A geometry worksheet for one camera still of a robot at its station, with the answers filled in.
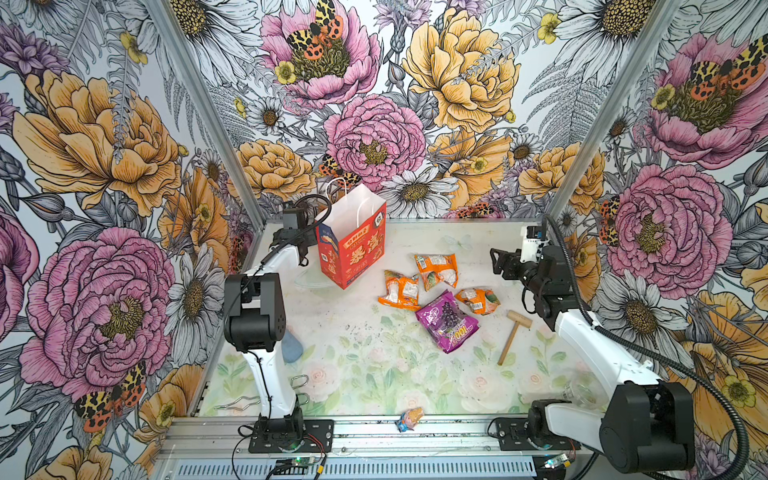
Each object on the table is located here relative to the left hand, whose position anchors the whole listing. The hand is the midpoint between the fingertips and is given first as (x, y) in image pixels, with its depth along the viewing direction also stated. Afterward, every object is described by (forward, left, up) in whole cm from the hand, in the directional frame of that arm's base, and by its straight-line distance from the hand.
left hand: (302, 238), depth 101 cm
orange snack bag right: (-22, -55, -4) cm, 60 cm away
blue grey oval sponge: (-34, -1, -10) cm, 35 cm away
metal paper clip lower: (-47, +9, -11) cm, 49 cm away
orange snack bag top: (-7, -45, -7) cm, 46 cm away
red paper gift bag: (-11, -18, +12) cm, 24 cm away
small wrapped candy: (-52, -33, -9) cm, 62 cm away
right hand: (-16, -60, +9) cm, 63 cm away
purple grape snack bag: (-29, -45, -5) cm, 54 cm away
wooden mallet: (-25, -68, -10) cm, 74 cm away
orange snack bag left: (-16, -33, -8) cm, 37 cm away
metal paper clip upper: (-40, -4, -12) cm, 42 cm away
